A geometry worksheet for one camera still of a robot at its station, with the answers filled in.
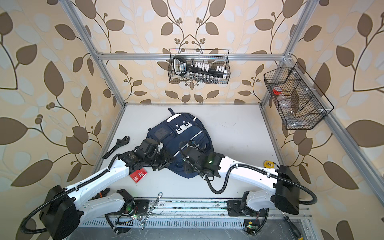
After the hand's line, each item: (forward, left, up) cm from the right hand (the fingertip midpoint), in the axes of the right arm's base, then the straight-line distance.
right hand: (187, 165), depth 75 cm
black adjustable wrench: (+23, +46, -13) cm, 53 cm away
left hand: (+4, +6, -1) cm, 7 cm away
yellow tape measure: (+4, -47, -11) cm, 49 cm away
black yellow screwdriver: (-27, -48, -12) cm, 56 cm away
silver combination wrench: (-23, +22, -12) cm, 34 cm away
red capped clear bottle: (+32, -50, +21) cm, 63 cm away
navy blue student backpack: (+27, +7, -5) cm, 29 cm away
